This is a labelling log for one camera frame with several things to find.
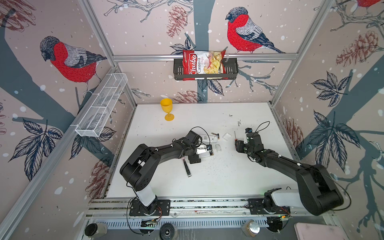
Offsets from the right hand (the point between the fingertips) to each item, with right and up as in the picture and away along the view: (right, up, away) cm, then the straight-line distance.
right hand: (236, 145), depth 92 cm
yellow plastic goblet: (-47, +27, +12) cm, 55 cm away
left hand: (-24, -3, 0) cm, 25 cm away
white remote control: (-18, +4, +6) cm, 20 cm away
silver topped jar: (-3, -28, -32) cm, 42 cm away
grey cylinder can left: (-68, -29, -31) cm, 80 cm away
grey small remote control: (-19, -6, 0) cm, 20 cm away
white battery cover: (-4, +4, +10) cm, 12 cm away
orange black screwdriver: (+2, +2, +7) cm, 8 cm away
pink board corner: (+26, -33, -27) cm, 50 cm away
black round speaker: (-37, -28, -33) cm, 57 cm away
